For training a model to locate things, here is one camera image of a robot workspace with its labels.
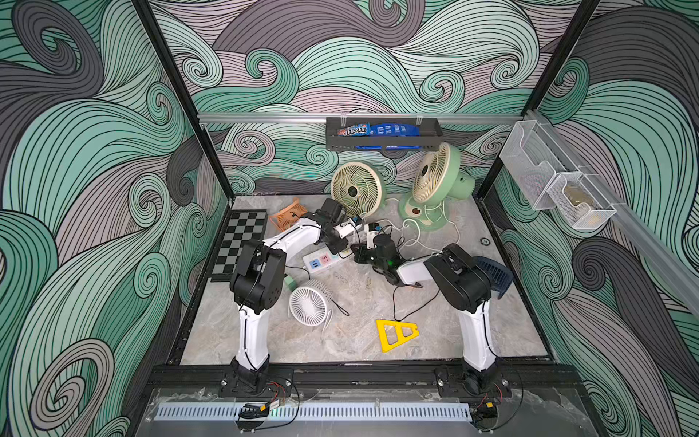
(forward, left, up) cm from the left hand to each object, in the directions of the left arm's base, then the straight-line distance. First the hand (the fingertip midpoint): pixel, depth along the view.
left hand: (341, 238), depth 97 cm
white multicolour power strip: (-7, +8, -5) cm, 12 cm away
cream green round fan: (+19, -6, +7) cm, 21 cm away
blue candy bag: (+26, -14, +28) cm, 41 cm away
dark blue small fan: (-17, -49, +5) cm, 53 cm away
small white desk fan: (-25, +9, +2) cm, 27 cm away
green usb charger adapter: (-16, +17, -5) cm, 23 cm away
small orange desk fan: (+9, +20, +2) cm, 22 cm away
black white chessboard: (+9, +39, -4) cm, 41 cm away
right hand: (0, -5, -5) cm, 7 cm away
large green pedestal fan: (+10, -32, +20) cm, 39 cm away
